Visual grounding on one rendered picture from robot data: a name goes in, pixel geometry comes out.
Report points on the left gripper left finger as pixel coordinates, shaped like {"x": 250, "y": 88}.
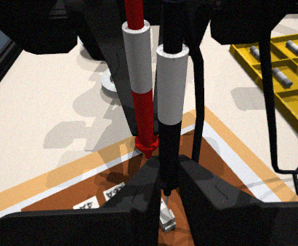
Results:
{"x": 107, "y": 225}

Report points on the yellow tray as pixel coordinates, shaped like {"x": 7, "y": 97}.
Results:
{"x": 282, "y": 57}

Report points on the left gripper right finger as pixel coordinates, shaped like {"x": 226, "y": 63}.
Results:
{"x": 219, "y": 214}

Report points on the white cylindrical fuse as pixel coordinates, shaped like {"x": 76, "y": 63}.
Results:
{"x": 164, "y": 212}
{"x": 282, "y": 77}
{"x": 255, "y": 51}
{"x": 290, "y": 44}

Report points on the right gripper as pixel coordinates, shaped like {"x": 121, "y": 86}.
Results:
{"x": 99, "y": 22}

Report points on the black tester probe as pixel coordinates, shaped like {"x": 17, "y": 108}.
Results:
{"x": 172, "y": 65}

